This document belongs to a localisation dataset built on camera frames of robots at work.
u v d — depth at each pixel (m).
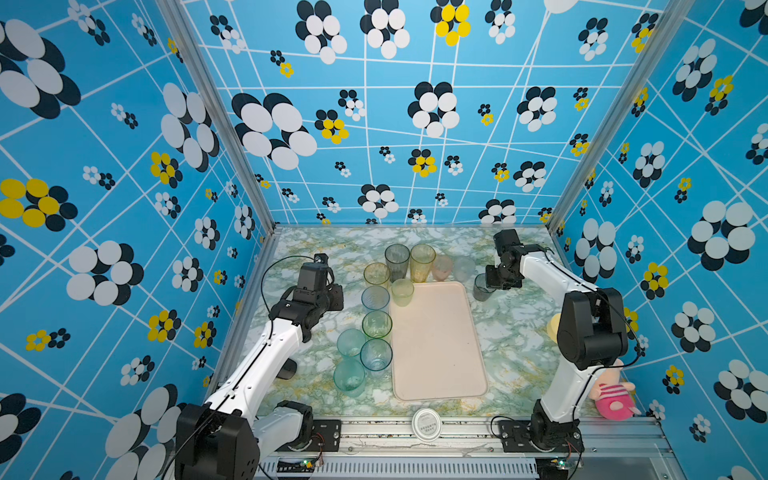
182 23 0.70
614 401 0.72
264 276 1.04
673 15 0.68
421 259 0.94
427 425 0.70
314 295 0.61
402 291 0.99
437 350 0.89
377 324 0.82
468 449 0.72
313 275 0.61
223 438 0.39
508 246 0.77
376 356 0.84
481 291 0.95
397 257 1.01
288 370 0.83
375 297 0.91
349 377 0.83
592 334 0.50
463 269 1.05
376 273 0.96
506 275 0.80
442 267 1.05
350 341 0.84
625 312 0.85
